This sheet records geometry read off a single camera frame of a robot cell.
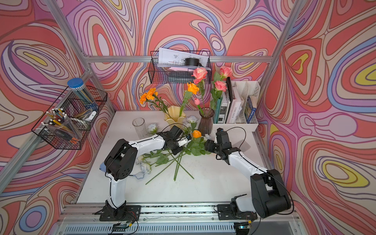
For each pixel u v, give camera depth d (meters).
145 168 0.84
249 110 1.01
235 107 0.92
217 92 0.85
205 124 0.96
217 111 0.91
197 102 0.84
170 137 0.77
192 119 1.08
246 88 1.03
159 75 1.01
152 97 0.80
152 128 1.02
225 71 0.82
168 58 0.86
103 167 0.86
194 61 0.82
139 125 0.87
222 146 0.68
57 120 0.58
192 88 0.77
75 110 0.80
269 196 0.42
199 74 0.75
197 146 0.96
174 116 0.96
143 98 0.82
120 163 0.52
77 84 0.70
